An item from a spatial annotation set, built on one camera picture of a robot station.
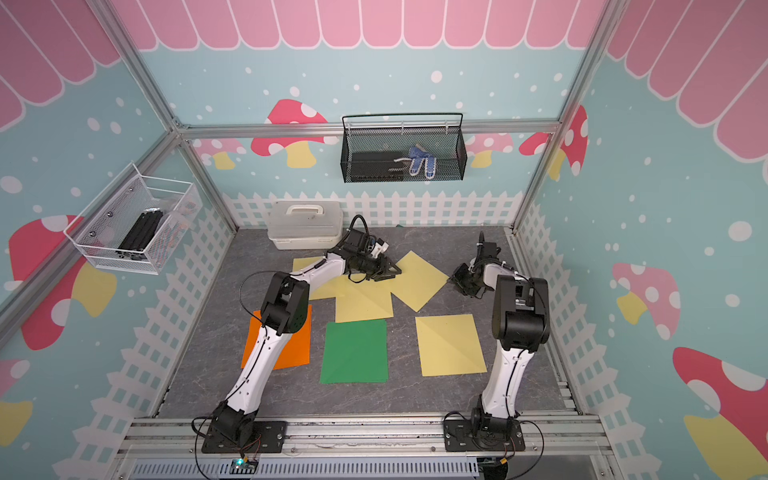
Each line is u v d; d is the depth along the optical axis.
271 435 0.75
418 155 0.88
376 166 0.90
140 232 0.70
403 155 0.89
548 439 0.76
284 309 0.67
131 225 0.72
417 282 1.08
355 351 0.89
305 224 1.06
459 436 0.74
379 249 1.02
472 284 0.88
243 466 0.73
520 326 0.55
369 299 1.00
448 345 0.90
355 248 0.92
